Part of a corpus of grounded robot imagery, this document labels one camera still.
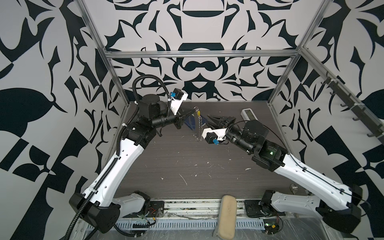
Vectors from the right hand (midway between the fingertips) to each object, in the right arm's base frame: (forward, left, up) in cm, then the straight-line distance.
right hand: (212, 113), depth 59 cm
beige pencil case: (-33, -7, -40) cm, 52 cm away
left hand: (+4, +7, 0) cm, 8 cm away
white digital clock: (+30, -31, -38) cm, 57 cm away
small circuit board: (-33, -28, -44) cm, 62 cm away
